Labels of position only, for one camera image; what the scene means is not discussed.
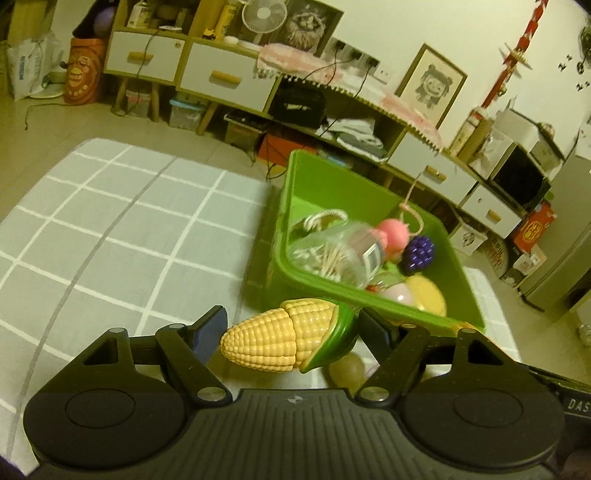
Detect purple ball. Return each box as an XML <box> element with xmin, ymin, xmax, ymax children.
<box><xmin>92</xmin><ymin>4</ymin><xmax>116</xmax><ymax>35</ymax></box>

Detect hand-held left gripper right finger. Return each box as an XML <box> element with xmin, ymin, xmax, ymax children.
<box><xmin>353</xmin><ymin>307</ymin><xmax>527</xmax><ymax>402</ymax></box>

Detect red hanging decoration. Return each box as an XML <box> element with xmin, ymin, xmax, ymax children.
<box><xmin>482</xmin><ymin>0</ymin><xmax>550</xmax><ymax>107</ymax></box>

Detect toy corn cob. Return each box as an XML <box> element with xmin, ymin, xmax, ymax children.
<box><xmin>219</xmin><ymin>298</ymin><xmax>358</xmax><ymax>374</ymax></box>

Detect orange printed bag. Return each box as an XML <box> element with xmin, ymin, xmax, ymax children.
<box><xmin>62</xmin><ymin>37</ymin><xmax>108</xmax><ymax>104</ymax></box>

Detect clear storage box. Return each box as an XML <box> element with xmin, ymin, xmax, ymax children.
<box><xmin>124</xmin><ymin>88</ymin><xmax>153</xmax><ymax>116</ymax></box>
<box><xmin>168</xmin><ymin>95</ymin><xmax>206</xmax><ymax>130</ymax></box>

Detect grey refrigerator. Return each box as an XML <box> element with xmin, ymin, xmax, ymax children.
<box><xmin>517</xmin><ymin>134</ymin><xmax>591</xmax><ymax>315</ymax></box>

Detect pile of papers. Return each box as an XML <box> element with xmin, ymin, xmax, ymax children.
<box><xmin>323</xmin><ymin>117</ymin><xmax>391</xmax><ymax>162</ymax></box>

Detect framed cartoon picture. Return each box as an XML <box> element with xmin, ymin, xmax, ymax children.
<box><xmin>396</xmin><ymin>44</ymin><xmax>468</xmax><ymax>130</ymax></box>

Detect pink cord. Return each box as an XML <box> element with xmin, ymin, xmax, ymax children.
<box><xmin>399</xmin><ymin>168</ymin><xmax>428</xmax><ymax>236</ymax></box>

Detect white desk fan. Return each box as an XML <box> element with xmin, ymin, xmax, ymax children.
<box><xmin>241</xmin><ymin>0</ymin><xmax>288</xmax><ymax>33</ymax></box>

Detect white wall socket panel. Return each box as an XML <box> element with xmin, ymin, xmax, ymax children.
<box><xmin>332</xmin><ymin>39</ymin><xmax>393</xmax><ymax>81</ymax></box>

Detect purple toy grapes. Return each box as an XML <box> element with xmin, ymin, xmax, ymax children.
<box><xmin>398</xmin><ymin>235</ymin><xmax>435</xmax><ymax>276</ymax></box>

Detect yellow bottle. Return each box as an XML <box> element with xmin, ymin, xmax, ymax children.
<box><xmin>217</xmin><ymin>2</ymin><xmax>238</xmax><ymax>40</ymax></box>

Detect yellow toy fruit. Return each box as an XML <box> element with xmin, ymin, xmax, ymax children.
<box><xmin>405</xmin><ymin>273</ymin><xmax>448</xmax><ymax>318</ymax></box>

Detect clear cotton swab jar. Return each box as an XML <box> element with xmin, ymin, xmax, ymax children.
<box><xmin>286</xmin><ymin>220</ymin><xmax>389</xmax><ymax>289</ymax></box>

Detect black microwave oven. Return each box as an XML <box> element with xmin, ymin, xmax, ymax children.
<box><xmin>480</xmin><ymin>138</ymin><xmax>552</xmax><ymax>208</ymax></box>

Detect green plastic bin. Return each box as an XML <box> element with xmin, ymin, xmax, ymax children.
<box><xmin>240</xmin><ymin>148</ymin><xmax>488</xmax><ymax>335</ymax></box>

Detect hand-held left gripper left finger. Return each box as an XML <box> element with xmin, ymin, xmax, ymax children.
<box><xmin>81</xmin><ymin>305</ymin><xmax>234</xmax><ymax>407</ymax></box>

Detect tall printed canister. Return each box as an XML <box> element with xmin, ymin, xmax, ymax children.
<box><xmin>450</xmin><ymin>106</ymin><xmax>490</xmax><ymax>158</ymax></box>

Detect red printed box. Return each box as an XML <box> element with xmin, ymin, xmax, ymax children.
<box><xmin>510</xmin><ymin>203</ymin><xmax>555</xmax><ymax>252</ymax></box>

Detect white sack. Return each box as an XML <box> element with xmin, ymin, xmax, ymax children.
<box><xmin>7</xmin><ymin>32</ymin><xmax>65</xmax><ymax>102</ymax></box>

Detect white appliance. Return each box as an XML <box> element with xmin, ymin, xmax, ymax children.
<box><xmin>489</xmin><ymin>108</ymin><xmax>541</xmax><ymax>160</ymax></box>

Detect small brownish ball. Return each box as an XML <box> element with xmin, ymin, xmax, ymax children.
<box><xmin>329</xmin><ymin>353</ymin><xmax>372</xmax><ymax>388</ymax></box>

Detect white wooden sideboard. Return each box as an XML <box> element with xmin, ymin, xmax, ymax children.
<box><xmin>104</xmin><ymin>0</ymin><xmax>552</xmax><ymax>241</ymax></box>

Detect pink toy fruit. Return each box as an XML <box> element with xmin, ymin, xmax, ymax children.
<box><xmin>378</xmin><ymin>218</ymin><xmax>409</xmax><ymax>252</ymax></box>

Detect grey checked mat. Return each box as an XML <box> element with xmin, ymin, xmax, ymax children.
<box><xmin>0</xmin><ymin>137</ymin><xmax>522</xmax><ymax>472</ymax></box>

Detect framed cat picture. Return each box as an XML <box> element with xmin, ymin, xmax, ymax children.
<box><xmin>279</xmin><ymin>0</ymin><xmax>345</xmax><ymax>58</ymax></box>

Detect pink fringed cloth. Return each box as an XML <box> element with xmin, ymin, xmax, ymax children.
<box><xmin>256</xmin><ymin>44</ymin><xmax>444</xmax><ymax>151</ymax></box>

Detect white cabinet drawer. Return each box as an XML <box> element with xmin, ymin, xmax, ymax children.
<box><xmin>459</xmin><ymin>185</ymin><xmax>525</xmax><ymax>240</ymax></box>
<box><xmin>105</xmin><ymin>30</ymin><xmax>186</xmax><ymax>85</ymax></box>
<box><xmin>387</xmin><ymin>134</ymin><xmax>478</xmax><ymax>206</ymax></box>
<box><xmin>178</xmin><ymin>41</ymin><xmax>278</xmax><ymax>114</ymax></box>

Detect black bag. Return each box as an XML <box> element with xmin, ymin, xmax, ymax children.
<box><xmin>269</xmin><ymin>82</ymin><xmax>328</xmax><ymax>130</ymax></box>

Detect white printed crate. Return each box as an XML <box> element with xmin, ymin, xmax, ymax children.
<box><xmin>448</xmin><ymin>217</ymin><xmax>488</xmax><ymax>257</ymax></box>

